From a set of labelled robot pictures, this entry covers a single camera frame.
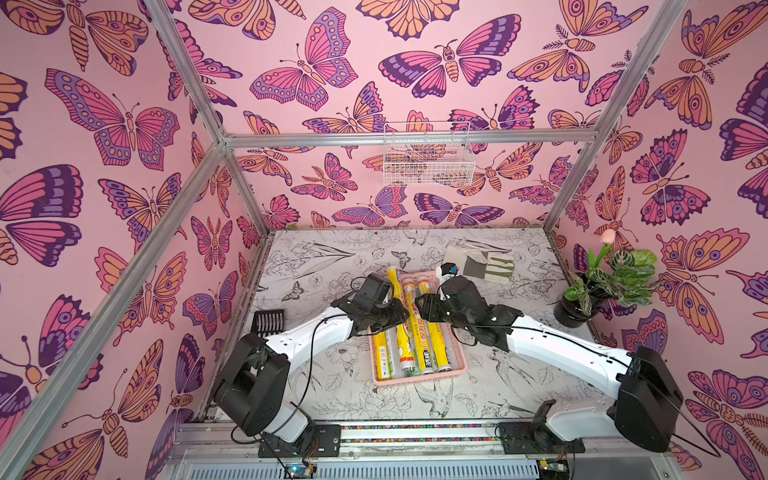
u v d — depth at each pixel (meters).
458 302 0.61
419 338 0.83
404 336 0.80
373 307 0.68
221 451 0.73
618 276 0.74
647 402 0.40
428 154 0.95
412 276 0.97
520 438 0.74
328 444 0.73
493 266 1.08
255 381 0.44
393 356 0.83
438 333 0.84
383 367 0.82
